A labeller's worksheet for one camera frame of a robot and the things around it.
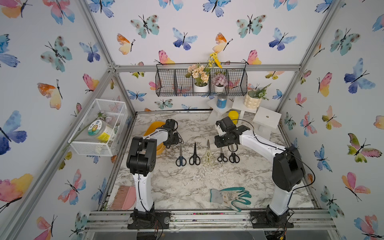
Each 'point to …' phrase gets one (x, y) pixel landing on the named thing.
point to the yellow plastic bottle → (233, 115)
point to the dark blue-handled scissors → (181, 161)
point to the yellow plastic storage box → (153, 126)
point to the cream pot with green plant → (253, 98)
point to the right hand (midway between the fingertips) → (218, 140)
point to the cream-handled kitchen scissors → (208, 158)
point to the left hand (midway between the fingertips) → (175, 138)
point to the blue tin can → (222, 100)
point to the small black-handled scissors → (222, 157)
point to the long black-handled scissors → (233, 157)
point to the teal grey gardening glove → (229, 196)
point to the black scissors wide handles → (195, 159)
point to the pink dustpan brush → (125, 199)
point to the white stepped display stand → (264, 119)
